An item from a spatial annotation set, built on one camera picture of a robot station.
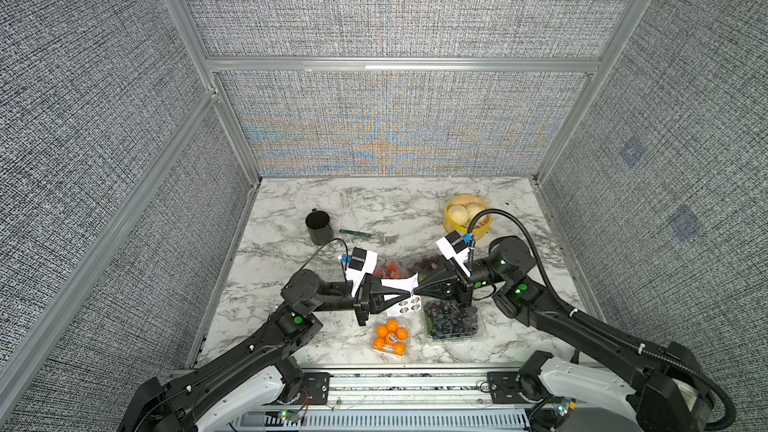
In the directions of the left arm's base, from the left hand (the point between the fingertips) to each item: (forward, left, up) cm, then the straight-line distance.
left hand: (412, 297), depth 57 cm
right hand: (+1, -1, 0) cm, 2 cm away
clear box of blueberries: (+3, -11, -26) cm, 28 cm away
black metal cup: (+34, +24, -23) cm, 48 cm away
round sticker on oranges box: (0, +3, -27) cm, 27 cm away
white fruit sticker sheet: (+2, +1, +2) cm, 3 cm away
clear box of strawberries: (+22, +1, -31) cm, 38 cm away
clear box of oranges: (+2, +6, -29) cm, 29 cm away
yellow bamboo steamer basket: (+42, -28, -25) cm, 57 cm away
